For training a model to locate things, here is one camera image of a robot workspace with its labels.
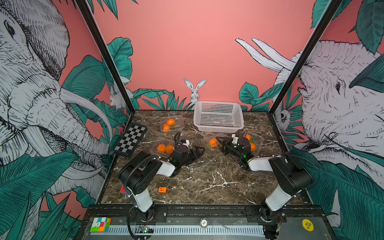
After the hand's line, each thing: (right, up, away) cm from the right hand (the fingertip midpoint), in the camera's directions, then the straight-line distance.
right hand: (215, 137), depth 88 cm
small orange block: (-30, -28, -8) cm, 41 cm away
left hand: (-7, -8, +3) cm, 11 cm away
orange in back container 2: (-33, +5, +17) cm, 37 cm away
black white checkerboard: (-57, -4, +10) cm, 58 cm away
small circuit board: (-36, -42, -18) cm, 58 cm away
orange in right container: (+25, -1, +12) cm, 28 cm away
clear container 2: (-32, -4, +14) cm, 35 cm away
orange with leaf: (0, -4, +5) cm, 7 cm away
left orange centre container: (-33, -7, +5) cm, 34 cm away
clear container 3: (+31, -4, +15) cm, 35 cm away
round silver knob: (-8, -37, -21) cm, 43 cm away
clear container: (-24, +7, +23) cm, 34 cm away
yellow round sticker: (+44, -42, -16) cm, 62 cm away
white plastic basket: (+6, +14, +31) cm, 34 cm away
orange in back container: (-30, +10, +20) cm, 37 cm away
